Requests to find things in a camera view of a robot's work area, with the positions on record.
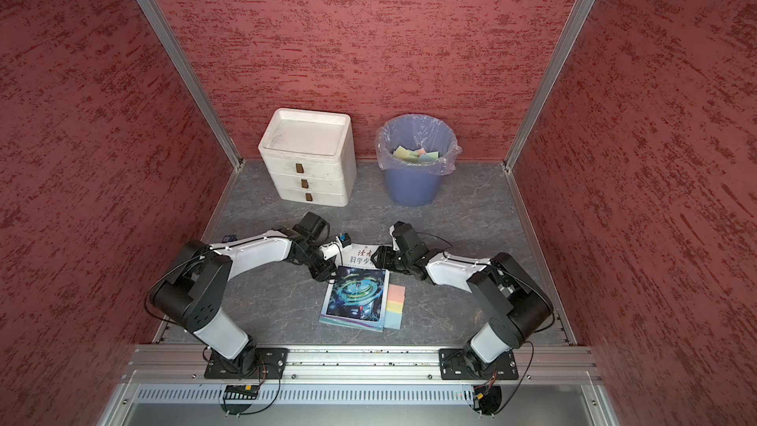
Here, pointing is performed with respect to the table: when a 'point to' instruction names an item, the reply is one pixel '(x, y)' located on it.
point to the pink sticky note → (396, 293)
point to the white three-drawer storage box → (310, 155)
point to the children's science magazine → (357, 296)
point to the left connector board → (241, 391)
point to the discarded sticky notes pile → (418, 154)
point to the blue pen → (229, 238)
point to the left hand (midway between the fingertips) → (330, 273)
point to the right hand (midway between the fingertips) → (378, 264)
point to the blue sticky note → (392, 319)
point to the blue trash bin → (413, 188)
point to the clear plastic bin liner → (417, 131)
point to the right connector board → (487, 398)
